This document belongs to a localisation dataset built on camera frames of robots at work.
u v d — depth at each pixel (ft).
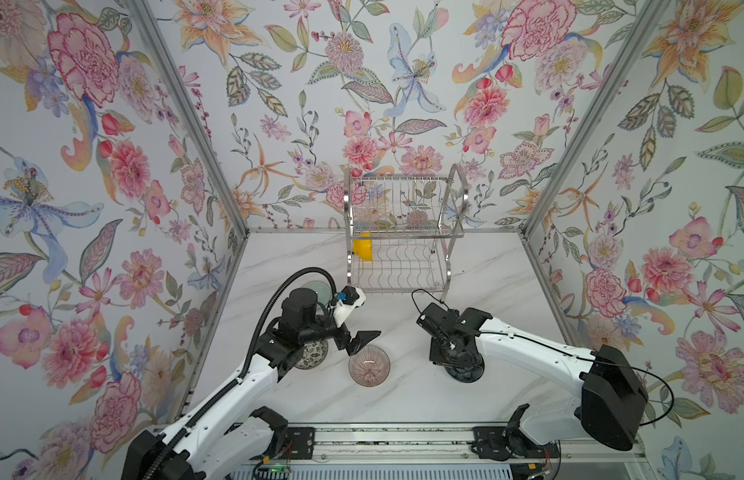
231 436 1.88
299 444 2.41
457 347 1.90
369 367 2.81
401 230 4.34
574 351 1.51
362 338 2.10
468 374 2.73
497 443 2.42
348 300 2.03
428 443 2.50
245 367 1.64
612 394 1.36
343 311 2.09
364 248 3.31
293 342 1.92
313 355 2.89
